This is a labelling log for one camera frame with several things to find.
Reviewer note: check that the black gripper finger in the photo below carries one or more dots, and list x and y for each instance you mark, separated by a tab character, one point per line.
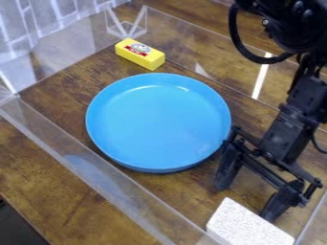
228	167
286	197

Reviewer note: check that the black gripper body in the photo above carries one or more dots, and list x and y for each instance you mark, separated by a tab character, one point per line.
270	156

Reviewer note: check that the white speckled foam block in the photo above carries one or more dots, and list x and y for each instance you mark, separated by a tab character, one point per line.
234	226

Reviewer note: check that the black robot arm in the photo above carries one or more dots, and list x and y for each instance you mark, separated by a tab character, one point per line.
296	24

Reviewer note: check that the blue round tray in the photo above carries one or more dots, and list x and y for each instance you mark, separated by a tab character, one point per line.
157	122

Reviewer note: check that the yellow rectangular block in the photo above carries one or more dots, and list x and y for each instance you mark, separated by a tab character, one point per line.
140	54

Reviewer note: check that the clear acrylic enclosure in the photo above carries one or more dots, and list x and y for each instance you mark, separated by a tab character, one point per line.
78	198

